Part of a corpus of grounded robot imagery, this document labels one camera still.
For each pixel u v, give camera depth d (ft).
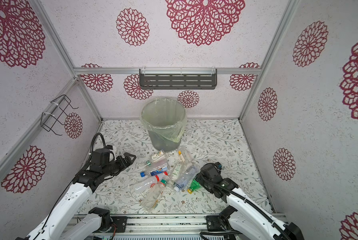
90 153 1.92
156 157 3.02
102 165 1.96
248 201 1.62
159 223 2.49
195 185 2.68
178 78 3.12
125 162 2.30
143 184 2.67
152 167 3.03
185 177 2.94
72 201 1.55
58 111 2.62
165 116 3.34
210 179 2.00
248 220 1.88
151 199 2.68
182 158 3.10
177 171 2.83
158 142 3.42
